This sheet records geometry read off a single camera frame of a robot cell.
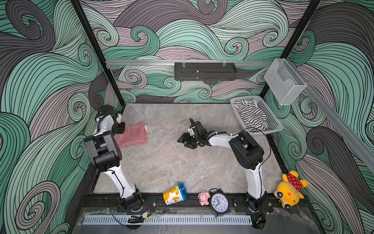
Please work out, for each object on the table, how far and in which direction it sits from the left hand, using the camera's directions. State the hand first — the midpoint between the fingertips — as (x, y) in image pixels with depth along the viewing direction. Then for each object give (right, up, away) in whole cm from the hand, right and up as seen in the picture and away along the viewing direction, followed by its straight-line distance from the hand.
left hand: (119, 129), depth 93 cm
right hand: (+40, -9, +1) cm, 41 cm away
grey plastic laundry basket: (+105, +2, +5) cm, 106 cm away
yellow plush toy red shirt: (+94, -29, -23) cm, 101 cm away
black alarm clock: (+60, -35, -22) cm, 73 cm away
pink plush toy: (+53, -33, -21) cm, 65 cm away
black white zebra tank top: (+95, +7, +13) cm, 96 cm away
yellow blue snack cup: (+38, -30, -23) cm, 54 cm away
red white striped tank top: (+8, -4, +5) cm, 10 cm away
